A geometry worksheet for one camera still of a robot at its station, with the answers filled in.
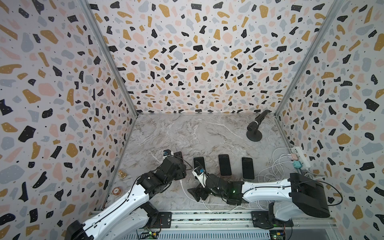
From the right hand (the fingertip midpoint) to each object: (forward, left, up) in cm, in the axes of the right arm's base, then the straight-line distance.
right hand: (193, 186), depth 75 cm
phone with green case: (+18, -2, -10) cm, 21 cm away
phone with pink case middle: (+17, -18, -9) cm, 26 cm away
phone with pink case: (+14, +8, +7) cm, 18 cm away
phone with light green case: (+15, -32, -10) cm, 37 cm away
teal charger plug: (+18, -63, -10) cm, 67 cm away
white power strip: (+23, -67, -9) cm, 72 cm away
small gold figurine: (+8, +42, -7) cm, 43 cm away
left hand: (+8, +6, +3) cm, 11 cm away
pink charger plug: (+24, -63, -10) cm, 69 cm away
